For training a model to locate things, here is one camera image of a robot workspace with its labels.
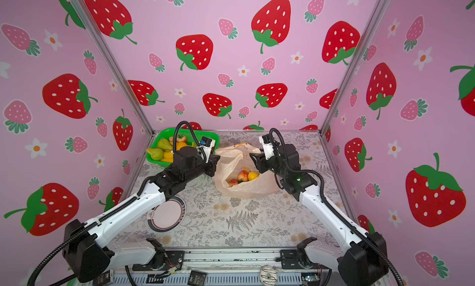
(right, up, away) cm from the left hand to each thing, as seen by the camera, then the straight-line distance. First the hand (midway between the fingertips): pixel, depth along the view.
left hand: (219, 155), depth 76 cm
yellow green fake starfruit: (-37, 0, +20) cm, 42 cm away
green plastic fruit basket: (-38, +12, +35) cm, 53 cm away
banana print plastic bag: (+6, -11, +20) cm, 24 cm away
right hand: (+14, +2, -1) cm, 14 cm away
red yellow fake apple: (+10, -12, +19) cm, 25 cm away
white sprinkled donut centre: (+20, -46, -6) cm, 50 cm away
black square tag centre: (-8, -46, -7) cm, 48 cm away
